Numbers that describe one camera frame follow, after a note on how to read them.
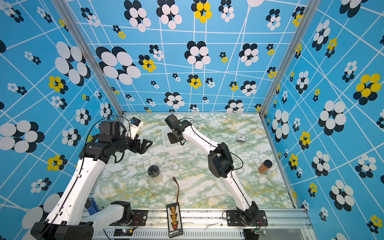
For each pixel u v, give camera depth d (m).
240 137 1.02
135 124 0.62
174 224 0.71
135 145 0.63
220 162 0.58
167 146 0.98
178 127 0.69
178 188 0.83
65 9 0.69
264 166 0.83
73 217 0.38
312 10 0.69
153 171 0.79
